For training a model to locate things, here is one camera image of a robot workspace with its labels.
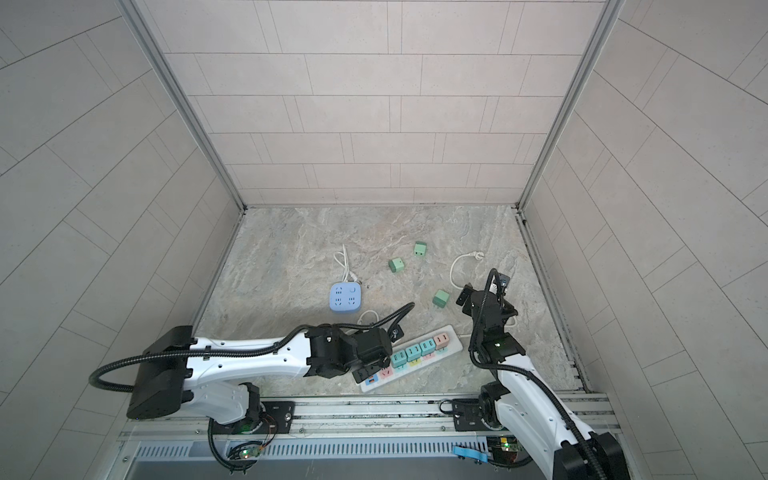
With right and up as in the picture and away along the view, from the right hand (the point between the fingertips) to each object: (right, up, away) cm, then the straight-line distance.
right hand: (478, 288), depth 85 cm
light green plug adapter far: (-15, +11, +17) cm, 26 cm away
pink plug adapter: (-12, -12, -8) cm, 19 cm away
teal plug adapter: (-15, -13, -9) cm, 22 cm away
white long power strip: (-25, -20, -10) cm, 33 cm away
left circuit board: (-56, -32, -20) cm, 68 cm away
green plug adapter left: (-24, +5, +12) cm, 27 cm away
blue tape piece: (-7, -32, -20) cm, 39 cm away
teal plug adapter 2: (-19, -15, -10) cm, 26 cm away
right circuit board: (+1, -34, -17) cm, 38 cm away
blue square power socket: (-39, -3, +4) cm, 39 cm away
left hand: (-27, -15, -10) cm, 33 cm away
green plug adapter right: (-10, -4, +5) cm, 12 cm away
